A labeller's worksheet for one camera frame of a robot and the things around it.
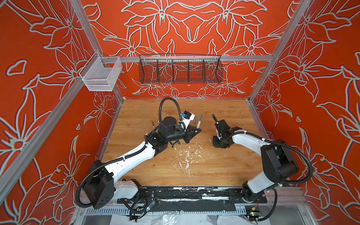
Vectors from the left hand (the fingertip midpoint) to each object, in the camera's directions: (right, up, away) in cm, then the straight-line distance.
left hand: (200, 128), depth 69 cm
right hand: (+12, -13, +22) cm, 28 cm away
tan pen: (-1, +3, -2) cm, 4 cm away
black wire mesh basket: (-10, +40, +28) cm, 50 cm away
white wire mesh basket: (-63, +30, +18) cm, 72 cm away
